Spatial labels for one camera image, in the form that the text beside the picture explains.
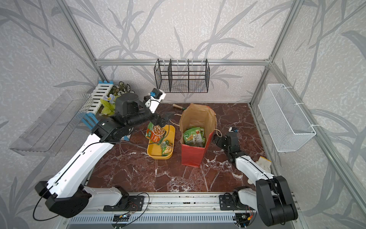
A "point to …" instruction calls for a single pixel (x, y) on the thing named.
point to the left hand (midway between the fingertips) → (168, 106)
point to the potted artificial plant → (107, 104)
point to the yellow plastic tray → (154, 150)
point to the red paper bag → (196, 116)
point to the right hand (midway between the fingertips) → (219, 136)
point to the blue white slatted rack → (99, 92)
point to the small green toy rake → (177, 106)
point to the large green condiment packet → (195, 137)
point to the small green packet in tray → (166, 147)
